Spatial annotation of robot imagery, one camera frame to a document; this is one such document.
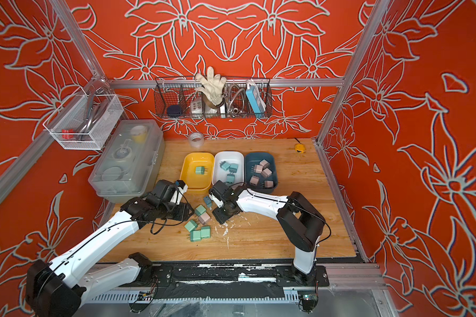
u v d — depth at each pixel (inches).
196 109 36.4
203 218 34.1
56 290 14.6
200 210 34.4
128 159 35.4
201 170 40.5
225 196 26.8
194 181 38.6
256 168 40.6
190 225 32.7
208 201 35.1
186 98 39.6
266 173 39.7
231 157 42.1
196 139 47.7
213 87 36.2
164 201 24.6
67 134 26.9
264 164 41.0
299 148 44.8
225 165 41.2
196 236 32.1
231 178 39.6
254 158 43.1
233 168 40.9
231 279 28.8
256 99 34.2
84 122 30.2
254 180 38.5
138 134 39.6
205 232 32.8
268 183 38.2
